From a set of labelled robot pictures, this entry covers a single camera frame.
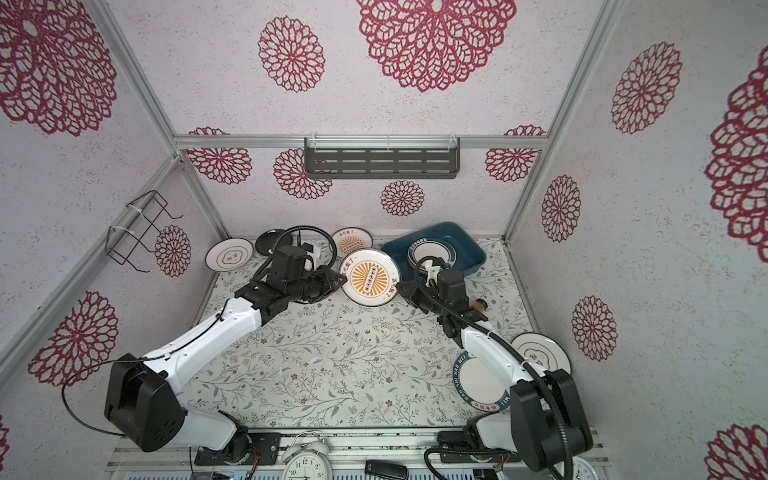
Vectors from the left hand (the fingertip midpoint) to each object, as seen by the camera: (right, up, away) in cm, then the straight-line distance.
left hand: (347, 283), depth 80 cm
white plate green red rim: (+28, +12, +36) cm, 47 cm away
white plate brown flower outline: (-50, +9, +37) cm, 63 cm away
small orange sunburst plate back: (-4, +15, +41) cm, 44 cm away
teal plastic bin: (+42, +9, +33) cm, 54 cm away
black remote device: (+11, -42, -11) cm, 45 cm away
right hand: (+13, 0, +2) cm, 13 cm away
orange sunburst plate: (+7, +1, +3) cm, 7 cm away
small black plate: (-38, +15, +40) cm, 57 cm away
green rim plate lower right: (+35, -28, +2) cm, 45 cm away
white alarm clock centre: (-8, -40, -11) cm, 43 cm away
